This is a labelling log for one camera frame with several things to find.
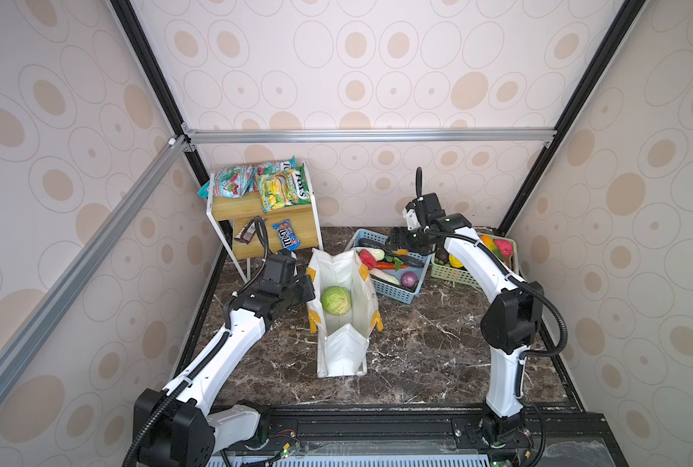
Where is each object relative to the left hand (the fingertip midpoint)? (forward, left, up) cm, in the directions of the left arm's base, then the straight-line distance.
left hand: (319, 280), depth 80 cm
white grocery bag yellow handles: (-15, -7, -7) cm, 18 cm away
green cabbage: (0, -4, -12) cm, 13 cm away
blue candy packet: (+17, +12, -3) cm, 21 cm away
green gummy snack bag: (+22, +25, +16) cm, 37 cm away
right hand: (+16, -23, -2) cm, 28 cm away
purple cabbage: (+11, -29, -16) cm, 35 cm away
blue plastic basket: (+6, -22, -15) cm, 28 cm away
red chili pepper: (+17, -22, -16) cm, 32 cm away
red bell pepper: (+17, -14, -13) cm, 26 cm away
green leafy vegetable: (+19, -24, -16) cm, 35 cm away
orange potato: (+11, -24, -1) cm, 26 cm away
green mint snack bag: (+22, +7, +16) cm, 28 cm away
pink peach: (+23, -64, -13) cm, 69 cm away
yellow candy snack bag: (+18, +12, +15) cm, 27 cm away
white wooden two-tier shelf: (+12, +24, +12) cm, 30 cm away
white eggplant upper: (+20, -18, -14) cm, 31 cm away
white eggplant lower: (+12, -20, -16) cm, 29 cm away
